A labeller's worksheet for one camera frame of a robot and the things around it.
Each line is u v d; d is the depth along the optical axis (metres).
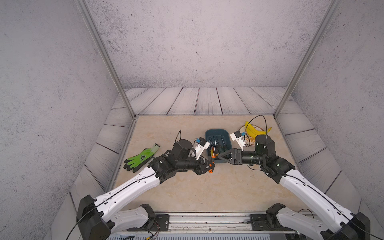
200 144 0.62
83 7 0.70
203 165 0.60
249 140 0.63
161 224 0.73
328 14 0.73
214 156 0.68
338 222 0.39
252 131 1.05
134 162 0.94
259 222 0.71
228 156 0.61
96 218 0.38
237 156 0.60
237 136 0.65
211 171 0.67
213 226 0.73
